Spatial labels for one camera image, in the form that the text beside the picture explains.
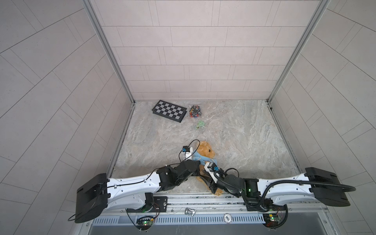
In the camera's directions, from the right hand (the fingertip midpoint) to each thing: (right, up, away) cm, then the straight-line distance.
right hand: (200, 178), depth 70 cm
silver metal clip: (-5, -15, -2) cm, 16 cm away
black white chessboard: (-21, +33, +36) cm, 53 cm away
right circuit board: (+34, -19, -2) cm, 39 cm away
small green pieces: (+1, +24, +32) cm, 40 cm away
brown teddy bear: (+4, +12, +6) cm, 14 cm away
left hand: (+3, +4, +6) cm, 8 cm away
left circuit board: (-25, -18, -6) cm, 31 cm away
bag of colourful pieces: (-2, +32, +37) cm, 49 cm away
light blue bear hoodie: (+1, +7, +5) cm, 9 cm away
